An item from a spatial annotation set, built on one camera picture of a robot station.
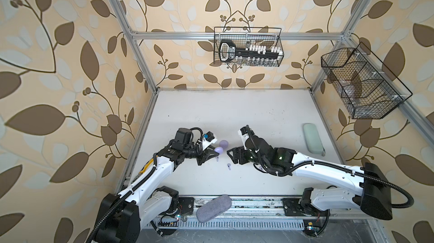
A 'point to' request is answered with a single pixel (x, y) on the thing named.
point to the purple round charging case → (223, 144)
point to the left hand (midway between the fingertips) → (217, 150)
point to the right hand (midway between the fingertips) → (233, 152)
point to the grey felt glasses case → (213, 208)
